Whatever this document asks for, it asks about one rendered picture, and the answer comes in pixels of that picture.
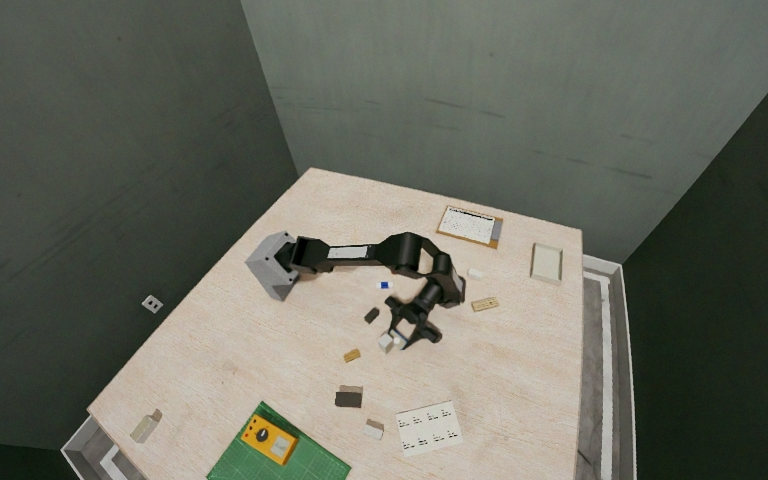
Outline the blue rectangular block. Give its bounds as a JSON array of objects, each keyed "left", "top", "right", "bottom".
[{"left": 388, "top": 329, "right": 408, "bottom": 350}]

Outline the yellow multimeter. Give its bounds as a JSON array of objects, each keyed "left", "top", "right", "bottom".
[{"left": 241, "top": 415, "right": 298, "bottom": 465}]

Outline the green cutting mat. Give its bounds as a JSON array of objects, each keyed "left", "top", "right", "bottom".
[{"left": 207, "top": 401, "right": 351, "bottom": 480}]

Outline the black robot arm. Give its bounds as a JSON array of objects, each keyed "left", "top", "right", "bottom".
[{"left": 273, "top": 232, "right": 466, "bottom": 325}]

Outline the small wood-grain block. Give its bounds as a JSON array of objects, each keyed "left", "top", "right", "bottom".
[{"left": 343, "top": 349, "right": 361, "bottom": 363}]

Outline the white printed sheet of paper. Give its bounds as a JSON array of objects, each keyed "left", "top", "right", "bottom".
[{"left": 395, "top": 401, "right": 464, "bottom": 458}]

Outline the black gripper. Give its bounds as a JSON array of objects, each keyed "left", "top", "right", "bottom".
[{"left": 384, "top": 293, "right": 442, "bottom": 350}]

